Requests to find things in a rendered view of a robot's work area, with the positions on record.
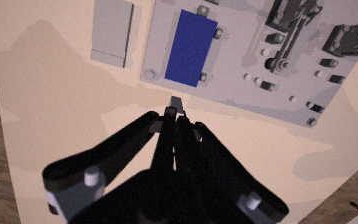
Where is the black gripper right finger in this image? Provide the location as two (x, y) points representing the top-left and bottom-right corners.
(174, 97), (289, 224)

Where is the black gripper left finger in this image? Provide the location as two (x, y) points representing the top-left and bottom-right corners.
(42, 96), (178, 224)

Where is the blue rectangular plate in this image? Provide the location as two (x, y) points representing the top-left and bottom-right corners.
(164, 9), (218, 87)

